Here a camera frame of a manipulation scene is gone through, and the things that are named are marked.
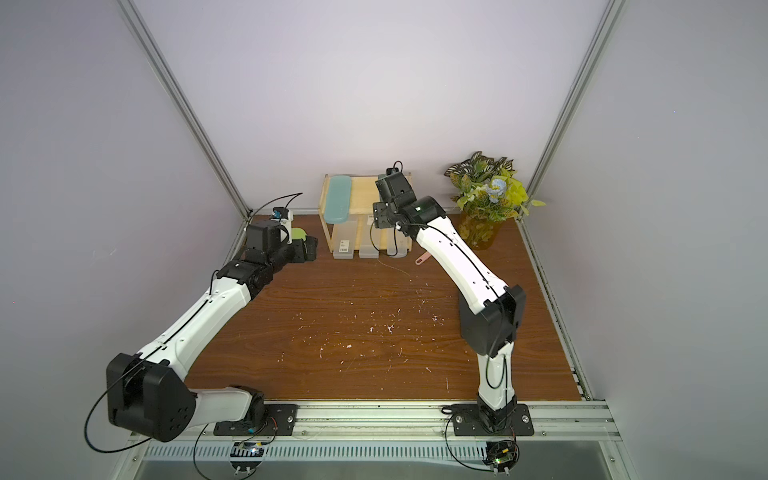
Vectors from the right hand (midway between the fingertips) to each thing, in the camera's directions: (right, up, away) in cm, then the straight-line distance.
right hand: (391, 203), depth 80 cm
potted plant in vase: (+31, +5, +14) cm, 34 cm away
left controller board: (-36, -62, -8) cm, 72 cm away
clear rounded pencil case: (+2, -12, +25) cm, 28 cm away
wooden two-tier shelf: (-9, +6, +19) cm, 22 cm away
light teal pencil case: (-17, 0, +12) cm, 21 cm away
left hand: (-25, -9, +3) cm, 26 cm away
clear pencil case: (-8, -13, +27) cm, 31 cm away
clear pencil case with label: (-17, -11, +26) cm, 33 cm away
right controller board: (+26, -62, -10) cm, 68 cm away
